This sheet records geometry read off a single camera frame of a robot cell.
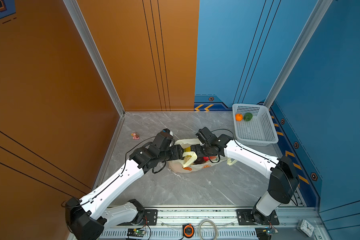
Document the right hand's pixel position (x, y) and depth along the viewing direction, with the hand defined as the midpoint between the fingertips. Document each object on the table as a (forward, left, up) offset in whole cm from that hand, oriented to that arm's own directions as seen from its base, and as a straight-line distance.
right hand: (196, 152), depth 84 cm
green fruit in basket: (+35, -41, -8) cm, 55 cm away
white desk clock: (-34, -51, -12) cm, 62 cm away
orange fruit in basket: (+35, -35, -8) cm, 50 cm away
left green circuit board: (-36, +30, -13) cm, 48 cm away
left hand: (-4, +8, +9) cm, 13 cm away
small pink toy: (+18, +41, -8) cm, 45 cm away
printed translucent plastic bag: (-12, +3, +11) cm, 17 cm away
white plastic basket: (+31, -46, -12) cm, 56 cm away
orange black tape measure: (-35, +5, -9) cm, 37 cm away
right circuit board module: (-36, -32, -13) cm, 50 cm away
